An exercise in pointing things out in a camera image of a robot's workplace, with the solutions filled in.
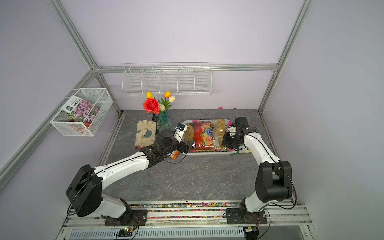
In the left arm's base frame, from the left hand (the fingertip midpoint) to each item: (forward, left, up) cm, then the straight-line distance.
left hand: (188, 137), depth 81 cm
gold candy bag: (+5, -11, -6) cm, 13 cm away
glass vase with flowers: (+20, +17, -9) cm, 27 cm away
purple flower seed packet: (+11, +52, +15) cm, 56 cm away
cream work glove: (+18, +31, -18) cm, 40 cm away
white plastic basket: (-2, -8, -14) cm, 16 cm away
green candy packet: (-12, -27, +3) cm, 30 cm away
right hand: (0, -19, -7) cm, 21 cm away
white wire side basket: (+5, +59, +10) cm, 60 cm away
